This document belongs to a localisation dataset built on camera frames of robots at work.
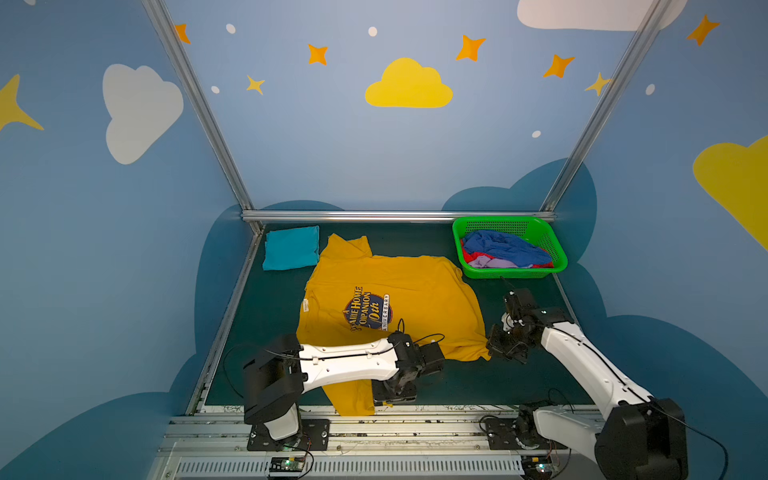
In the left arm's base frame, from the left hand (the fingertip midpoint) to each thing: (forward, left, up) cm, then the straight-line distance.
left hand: (403, 406), depth 74 cm
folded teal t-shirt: (+55, +41, -4) cm, 69 cm away
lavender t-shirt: (+45, -30, +2) cm, 54 cm away
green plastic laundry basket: (+64, -52, -1) cm, 82 cm away
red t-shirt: (+47, -24, +3) cm, 53 cm away
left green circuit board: (-12, +28, -6) cm, 31 cm away
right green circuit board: (-12, -33, -7) cm, 35 cm away
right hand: (+15, -25, +1) cm, 29 cm away
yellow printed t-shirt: (+36, +17, -7) cm, 41 cm away
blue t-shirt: (+50, -38, +3) cm, 63 cm away
